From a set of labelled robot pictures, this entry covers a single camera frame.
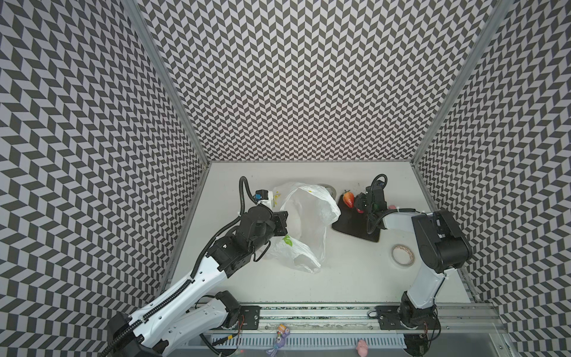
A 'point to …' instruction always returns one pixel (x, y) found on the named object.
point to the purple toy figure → (282, 332)
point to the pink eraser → (392, 207)
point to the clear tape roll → (331, 191)
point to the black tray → (355, 223)
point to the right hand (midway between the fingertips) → (359, 201)
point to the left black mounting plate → (251, 317)
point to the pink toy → (362, 348)
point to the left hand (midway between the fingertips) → (288, 215)
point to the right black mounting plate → (389, 319)
